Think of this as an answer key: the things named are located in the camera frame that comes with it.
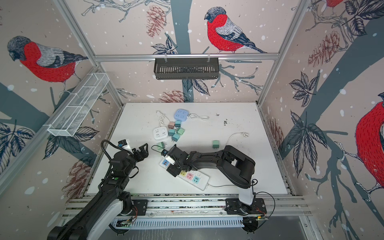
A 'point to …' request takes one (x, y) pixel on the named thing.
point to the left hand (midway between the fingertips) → (141, 146)
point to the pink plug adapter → (171, 125)
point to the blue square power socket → (181, 114)
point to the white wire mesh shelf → (67, 120)
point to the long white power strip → (196, 177)
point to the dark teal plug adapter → (177, 123)
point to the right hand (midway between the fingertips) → (172, 166)
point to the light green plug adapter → (180, 131)
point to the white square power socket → (160, 132)
